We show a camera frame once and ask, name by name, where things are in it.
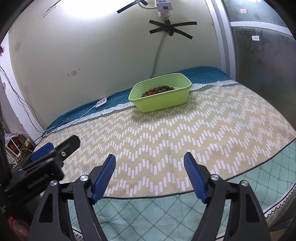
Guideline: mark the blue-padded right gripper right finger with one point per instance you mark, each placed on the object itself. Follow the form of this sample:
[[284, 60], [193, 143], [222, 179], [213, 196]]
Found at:
[[246, 220]]

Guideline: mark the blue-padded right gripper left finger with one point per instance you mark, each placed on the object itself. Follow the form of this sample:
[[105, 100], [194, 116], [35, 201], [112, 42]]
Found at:
[[52, 218]]

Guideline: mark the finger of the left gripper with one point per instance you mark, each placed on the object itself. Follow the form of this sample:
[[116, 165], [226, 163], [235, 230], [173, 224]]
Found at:
[[67, 145], [43, 151]]

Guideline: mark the beige zigzag blanket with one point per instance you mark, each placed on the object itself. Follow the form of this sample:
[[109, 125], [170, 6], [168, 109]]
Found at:
[[228, 129]]

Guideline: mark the green plastic basket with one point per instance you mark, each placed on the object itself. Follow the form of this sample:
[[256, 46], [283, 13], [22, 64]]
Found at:
[[161, 92]]

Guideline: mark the black tape cross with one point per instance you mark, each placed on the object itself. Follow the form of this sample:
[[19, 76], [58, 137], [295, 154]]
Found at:
[[169, 28]]

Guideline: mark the black tape strip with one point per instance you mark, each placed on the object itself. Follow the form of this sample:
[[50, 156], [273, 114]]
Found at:
[[130, 5]]

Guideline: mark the dark frosted sliding door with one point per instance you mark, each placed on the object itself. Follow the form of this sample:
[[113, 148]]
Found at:
[[260, 51]]

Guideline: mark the cluttered wire rack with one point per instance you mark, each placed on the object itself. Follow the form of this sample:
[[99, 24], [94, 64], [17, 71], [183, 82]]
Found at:
[[17, 148]]

